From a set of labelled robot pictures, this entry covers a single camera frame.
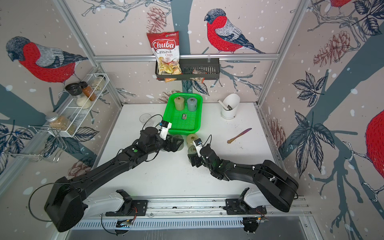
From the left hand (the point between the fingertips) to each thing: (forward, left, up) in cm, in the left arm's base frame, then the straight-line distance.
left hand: (180, 136), depth 78 cm
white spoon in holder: (+32, -28, -9) cm, 44 cm away
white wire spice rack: (+6, +54, +11) cm, 56 cm away
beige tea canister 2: (+38, +5, -14) cm, 41 cm away
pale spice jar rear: (+26, +47, +15) cm, 56 cm away
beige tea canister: (+5, -5, -11) cm, 13 cm away
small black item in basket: (+31, +1, -20) cm, 37 cm away
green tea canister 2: (-3, -6, -11) cm, 13 cm away
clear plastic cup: (+25, +30, -16) cm, 42 cm away
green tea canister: (-6, -1, 0) cm, 6 cm away
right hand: (-3, -7, -13) cm, 15 cm away
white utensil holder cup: (+34, -34, -8) cm, 49 cm away
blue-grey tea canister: (+37, -6, -12) cm, 39 cm away
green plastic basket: (+25, +1, -21) cm, 33 cm away
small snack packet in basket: (+33, -11, +12) cm, 37 cm away
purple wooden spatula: (+16, -43, -20) cm, 50 cm away
